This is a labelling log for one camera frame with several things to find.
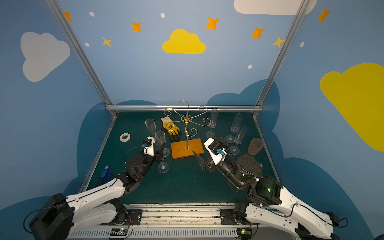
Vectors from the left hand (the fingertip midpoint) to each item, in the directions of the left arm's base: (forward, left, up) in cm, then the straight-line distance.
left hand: (159, 141), depth 78 cm
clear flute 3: (+9, -46, +1) cm, 47 cm away
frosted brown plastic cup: (+10, -60, -17) cm, 64 cm away
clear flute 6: (+7, +1, -3) cm, 8 cm away
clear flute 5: (-5, 0, -20) cm, 21 cm away
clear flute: (+14, +8, -4) cm, 17 cm away
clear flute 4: (+22, -31, -1) cm, 38 cm away
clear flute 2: (+19, -46, -9) cm, 50 cm away
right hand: (-12, -23, +19) cm, 32 cm away
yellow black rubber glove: (+23, -1, -19) cm, 30 cm away
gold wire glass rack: (+8, -15, +10) cm, 20 cm away
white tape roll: (+15, +30, -21) cm, 40 cm away
